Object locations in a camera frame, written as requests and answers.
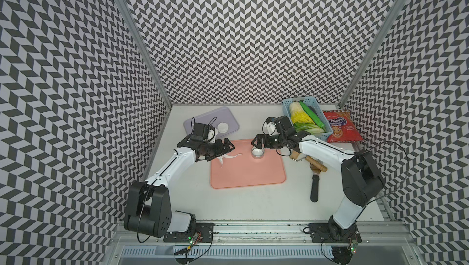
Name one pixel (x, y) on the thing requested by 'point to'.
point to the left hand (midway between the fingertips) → (227, 151)
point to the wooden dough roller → (294, 154)
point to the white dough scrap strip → (221, 158)
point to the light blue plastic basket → (311, 101)
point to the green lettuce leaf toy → (311, 128)
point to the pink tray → (239, 168)
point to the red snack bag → (344, 129)
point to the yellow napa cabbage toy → (298, 114)
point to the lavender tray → (214, 117)
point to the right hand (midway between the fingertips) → (259, 145)
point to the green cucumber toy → (314, 117)
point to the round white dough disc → (223, 127)
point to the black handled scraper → (315, 182)
